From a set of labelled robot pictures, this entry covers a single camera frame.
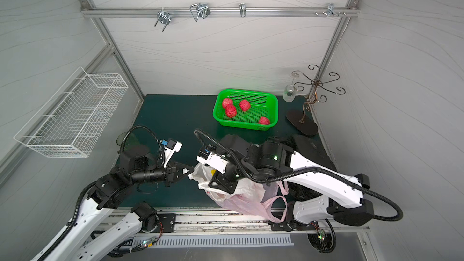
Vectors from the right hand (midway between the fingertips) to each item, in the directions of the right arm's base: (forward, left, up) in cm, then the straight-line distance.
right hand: (211, 180), depth 57 cm
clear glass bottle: (+51, -34, -10) cm, 62 cm away
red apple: (+55, -10, -24) cm, 61 cm away
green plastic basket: (+41, -9, -21) cm, 47 cm away
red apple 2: (+48, -2, -22) cm, 53 cm away
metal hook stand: (+44, -48, -29) cm, 71 cm away
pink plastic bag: (+6, -23, -27) cm, 36 cm away
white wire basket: (+17, +57, +4) cm, 59 cm away
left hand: (+4, +8, -4) cm, 9 cm away
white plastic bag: (0, -11, -5) cm, 12 cm away
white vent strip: (-14, +2, -29) cm, 32 cm away
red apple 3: (+43, -21, -24) cm, 53 cm away
